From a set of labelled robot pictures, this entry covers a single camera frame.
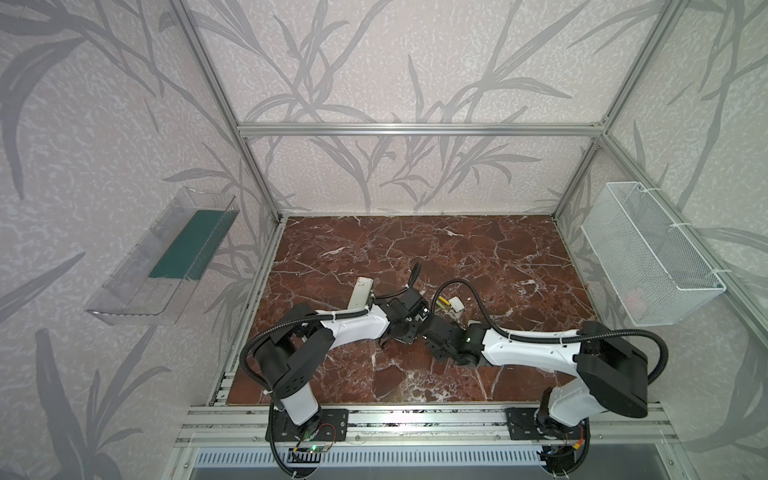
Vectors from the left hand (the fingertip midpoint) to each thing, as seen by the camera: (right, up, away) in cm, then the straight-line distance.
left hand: (412, 324), depth 91 cm
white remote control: (-17, +8, +8) cm, 21 cm away
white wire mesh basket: (+51, +19, -28) cm, 61 cm away
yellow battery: (+11, +6, +6) cm, 13 cm away
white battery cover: (+14, +5, +5) cm, 16 cm away
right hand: (+7, 0, -4) cm, 8 cm away
